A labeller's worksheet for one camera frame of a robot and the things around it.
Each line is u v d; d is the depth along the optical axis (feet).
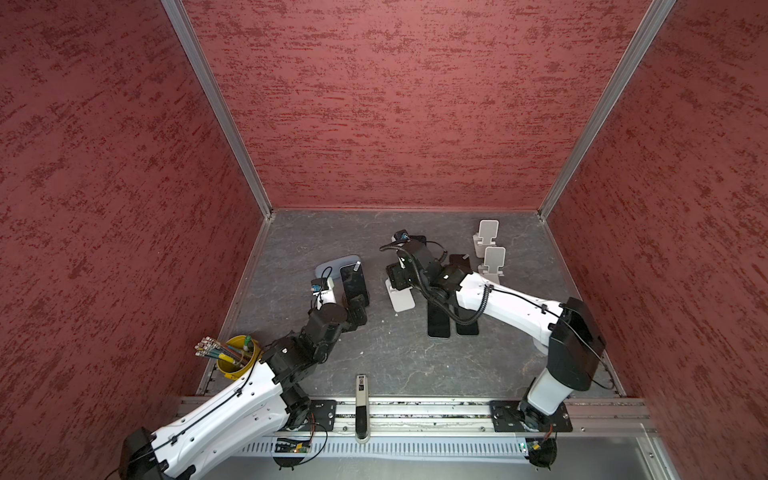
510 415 2.42
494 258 3.14
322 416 2.45
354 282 2.94
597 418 2.51
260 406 1.79
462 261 3.49
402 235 2.37
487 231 3.40
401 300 2.84
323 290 2.15
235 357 2.39
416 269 2.00
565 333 1.42
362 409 2.33
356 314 2.28
